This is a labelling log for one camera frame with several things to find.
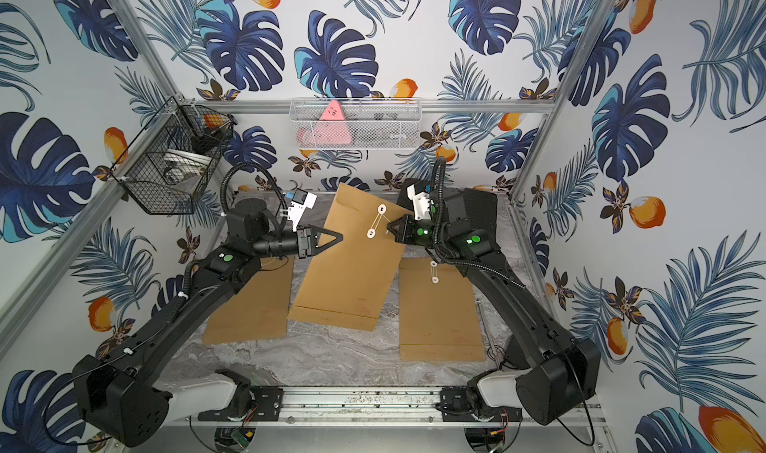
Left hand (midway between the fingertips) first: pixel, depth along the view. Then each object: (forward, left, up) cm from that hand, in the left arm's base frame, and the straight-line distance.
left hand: (339, 233), depth 66 cm
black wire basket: (+28, +59, -8) cm, 66 cm away
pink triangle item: (+39, +9, 0) cm, 40 cm away
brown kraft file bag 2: (-5, +28, -35) cm, 45 cm away
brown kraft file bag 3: (-2, -27, -35) cm, 44 cm away
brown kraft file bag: (-7, -2, -9) cm, 12 cm away
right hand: (+8, -11, -5) cm, 14 cm away
